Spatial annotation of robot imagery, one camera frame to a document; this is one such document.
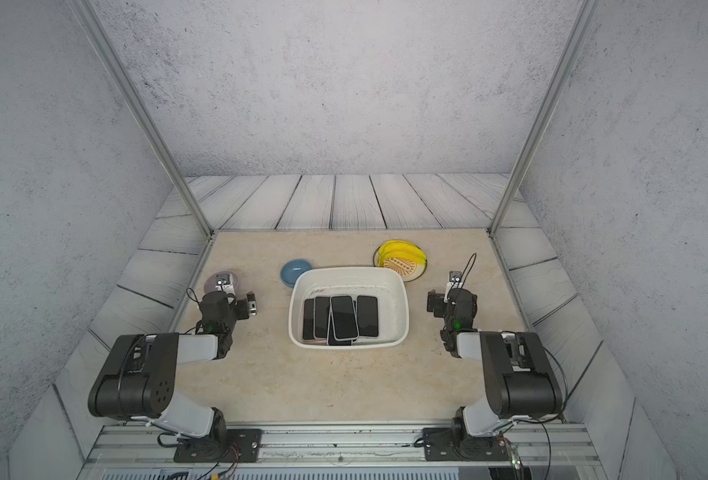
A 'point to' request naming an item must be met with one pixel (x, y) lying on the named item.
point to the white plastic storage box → (388, 284)
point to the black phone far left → (308, 319)
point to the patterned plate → (411, 269)
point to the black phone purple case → (321, 313)
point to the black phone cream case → (331, 339)
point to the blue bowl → (291, 269)
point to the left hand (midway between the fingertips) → (240, 292)
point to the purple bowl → (210, 282)
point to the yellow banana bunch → (400, 249)
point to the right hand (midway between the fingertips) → (453, 289)
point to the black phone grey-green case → (367, 314)
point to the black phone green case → (345, 321)
